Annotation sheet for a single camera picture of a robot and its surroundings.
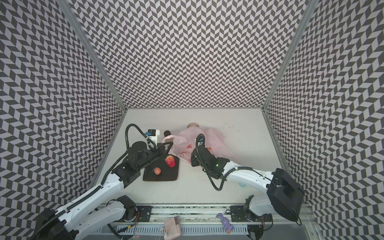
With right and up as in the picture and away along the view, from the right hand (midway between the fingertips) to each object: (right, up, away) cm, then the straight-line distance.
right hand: (193, 158), depth 82 cm
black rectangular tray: (-15, -10, +3) cm, 18 cm away
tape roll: (-2, +18, +26) cm, 31 cm away
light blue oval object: (+18, -1, -31) cm, 36 cm away
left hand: (-10, +9, -7) cm, 15 cm away
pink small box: (-9, -27, -16) cm, 33 cm away
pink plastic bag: (-5, +10, -4) cm, 11 cm away
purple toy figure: (+16, -28, -15) cm, 36 cm away
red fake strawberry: (-14, -3, +5) cm, 15 cm away
